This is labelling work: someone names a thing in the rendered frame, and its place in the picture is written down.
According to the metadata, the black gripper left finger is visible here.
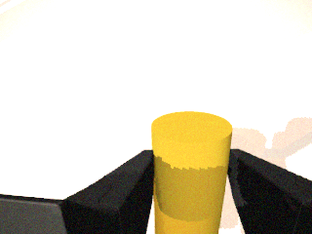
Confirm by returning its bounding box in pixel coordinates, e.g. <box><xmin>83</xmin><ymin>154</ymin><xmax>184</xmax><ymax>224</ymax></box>
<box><xmin>0</xmin><ymin>148</ymin><xmax>155</xmax><ymax>234</ymax></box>

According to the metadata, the yellow tall cylinder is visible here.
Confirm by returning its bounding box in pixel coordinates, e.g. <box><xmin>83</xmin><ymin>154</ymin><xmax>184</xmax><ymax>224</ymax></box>
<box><xmin>151</xmin><ymin>110</ymin><xmax>233</xmax><ymax>234</ymax></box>

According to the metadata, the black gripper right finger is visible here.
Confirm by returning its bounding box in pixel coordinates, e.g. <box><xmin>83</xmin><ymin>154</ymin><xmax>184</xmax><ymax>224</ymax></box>
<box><xmin>227</xmin><ymin>149</ymin><xmax>312</xmax><ymax>234</ymax></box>

